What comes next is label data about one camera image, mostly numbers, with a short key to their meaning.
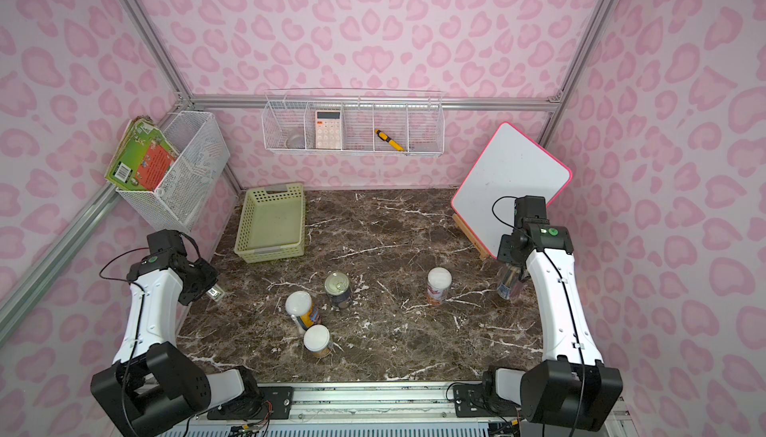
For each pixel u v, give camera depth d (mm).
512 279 793
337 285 886
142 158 719
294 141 947
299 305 759
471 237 998
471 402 720
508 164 893
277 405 734
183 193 862
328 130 951
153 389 429
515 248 545
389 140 977
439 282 819
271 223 1112
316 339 771
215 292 782
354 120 1012
